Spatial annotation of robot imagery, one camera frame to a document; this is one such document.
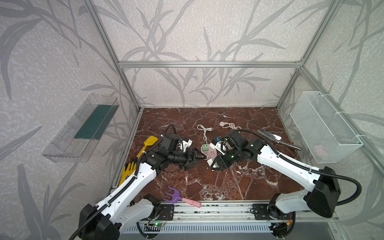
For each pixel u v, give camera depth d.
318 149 0.74
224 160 0.64
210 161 0.71
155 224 0.71
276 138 1.02
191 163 0.64
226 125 1.08
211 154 0.91
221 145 0.68
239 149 0.59
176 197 0.77
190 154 0.63
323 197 0.39
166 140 0.58
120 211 0.42
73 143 0.63
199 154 0.67
